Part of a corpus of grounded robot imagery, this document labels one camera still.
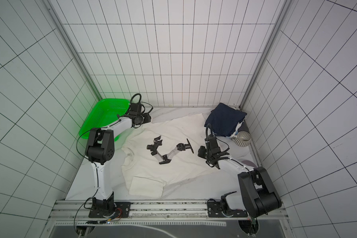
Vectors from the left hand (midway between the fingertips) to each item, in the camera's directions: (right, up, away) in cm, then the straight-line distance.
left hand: (148, 120), depth 104 cm
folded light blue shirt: (+61, -7, -7) cm, 62 cm away
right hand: (+36, -18, -12) cm, 42 cm away
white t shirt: (+14, -20, -8) cm, 26 cm away
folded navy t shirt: (+54, 0, -4) cm, 54 cm away
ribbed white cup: (+64, -12, -12) cm, 66 cm away
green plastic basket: (-37, +6, +10) cm, 39 cm away
